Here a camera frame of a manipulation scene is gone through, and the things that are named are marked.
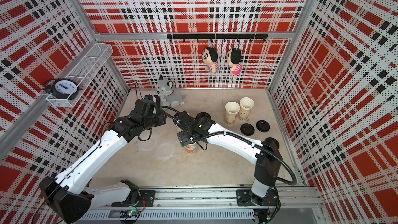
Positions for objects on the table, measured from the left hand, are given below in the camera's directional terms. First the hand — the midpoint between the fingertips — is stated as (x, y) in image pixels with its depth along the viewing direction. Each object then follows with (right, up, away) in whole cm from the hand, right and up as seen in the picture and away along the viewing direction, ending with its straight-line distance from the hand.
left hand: (165, 116), depth 77 cm
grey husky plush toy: (-4, +11, +25) cm, 27 cm away
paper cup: (+36, +2, +12) cm, 38 cm away
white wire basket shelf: (-43, +23, +3) cm, 49 cm away
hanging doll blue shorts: (+22, +34, +14) cm, 43 cm away
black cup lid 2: (+47, -10, +21) cm, 52 cm away
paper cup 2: (+45, +5, +16) cm, 48 cm away
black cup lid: (+19, 0, +8) cm, 20 cm away
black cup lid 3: (+57, -8, +21) cm, 62 cm away
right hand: (+13, -10, 0) cm, 16 cm away
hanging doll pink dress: (+37, +34, +16) cm, 53 cm away
